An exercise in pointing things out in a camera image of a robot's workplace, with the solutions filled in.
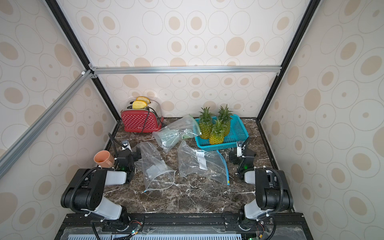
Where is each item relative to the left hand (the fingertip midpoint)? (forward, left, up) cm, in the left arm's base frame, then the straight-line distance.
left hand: (131, 146), depth 92 cm
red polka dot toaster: (+20, -3, +2) cm, 20 cm away
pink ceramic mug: (-7, +16, -3) cm, 17 cm away
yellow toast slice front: (+28, -1, +10) cm, 29 cm away
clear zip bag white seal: (-13, -16, -11) cm, 23 cm away
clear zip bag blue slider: (-8, -48, -7) cm, 49 cm away
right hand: (0, -67, -3) cm, 67 cm away
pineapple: (+17, -59, +11) cm, 63 cm away
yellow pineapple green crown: (+13, -46, +8) cm, 49 cm away
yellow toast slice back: (+34, -2, +10) cm, 36 cm away
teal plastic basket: (+16, -70, -5) cm, 72 cm away
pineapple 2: (+7, -53, +9) cm, 55 cm away
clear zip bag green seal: (+15, -20, -8) cm, 27 cm away
